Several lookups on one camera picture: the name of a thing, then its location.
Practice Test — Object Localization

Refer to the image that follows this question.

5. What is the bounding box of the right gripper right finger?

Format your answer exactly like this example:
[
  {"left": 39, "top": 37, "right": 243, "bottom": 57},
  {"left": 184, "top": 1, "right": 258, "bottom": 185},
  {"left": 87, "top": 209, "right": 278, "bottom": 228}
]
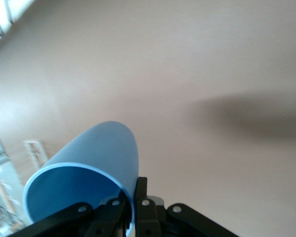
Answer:
[{"left": 134, "top": 176, "right": 163, "bottom": 237}]

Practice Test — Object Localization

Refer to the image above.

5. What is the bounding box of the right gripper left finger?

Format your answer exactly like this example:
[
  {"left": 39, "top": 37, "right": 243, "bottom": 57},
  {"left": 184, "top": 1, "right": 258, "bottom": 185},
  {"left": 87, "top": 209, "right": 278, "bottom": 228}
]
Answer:
[{"left": 85, "top": 196, "right": 127, "bottom": 237}]

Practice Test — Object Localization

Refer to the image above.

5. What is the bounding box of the blue plastic cup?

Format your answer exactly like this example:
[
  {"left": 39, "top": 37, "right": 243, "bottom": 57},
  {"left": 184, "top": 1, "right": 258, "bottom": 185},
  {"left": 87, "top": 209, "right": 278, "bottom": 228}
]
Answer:
[{"left": 22, "top": 120, "right": 140, "bottom": 237}]

